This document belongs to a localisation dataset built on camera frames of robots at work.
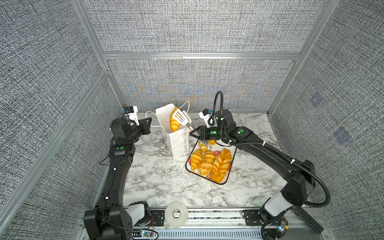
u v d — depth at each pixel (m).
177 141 0.80
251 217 0.73
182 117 0.74
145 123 0.66
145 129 0.66
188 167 0.90
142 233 0.70
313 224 0.70
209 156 0.92
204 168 0.86
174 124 0.75
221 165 0.89
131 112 0.65
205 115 0.68
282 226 0.69
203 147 1.00
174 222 0.72
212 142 0.66
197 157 0.90
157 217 0.73
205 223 0.73
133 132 0.64
